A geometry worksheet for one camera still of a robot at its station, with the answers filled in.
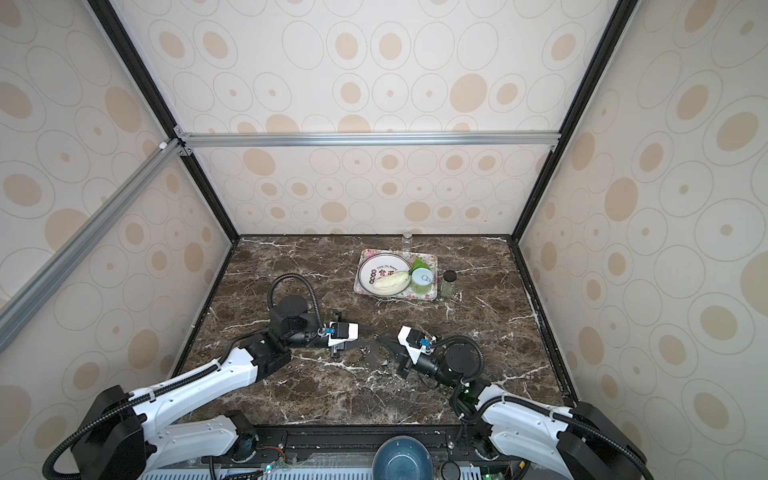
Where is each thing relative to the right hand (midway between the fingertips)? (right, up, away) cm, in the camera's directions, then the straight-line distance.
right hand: (391, 335), depth 71 cm
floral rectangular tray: (+15, +18, +41) cm, 47 cm away
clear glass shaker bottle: (+6, +25, +44) cm, 51 cm away
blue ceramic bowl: (+3, -30, 0) cm, 30 cm away
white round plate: (-4, +17, +38) cm, 42 cm away
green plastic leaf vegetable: (+9, +17, +30) cm, 36 cm away
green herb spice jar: (+19, +10, +28) cm, 35 cm away
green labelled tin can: (+11, +11, +29) cm, 33 cm away
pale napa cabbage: (0, +10, +30) cm, 31 cm away
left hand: (-3, +1, -4) cm, 5 cm away
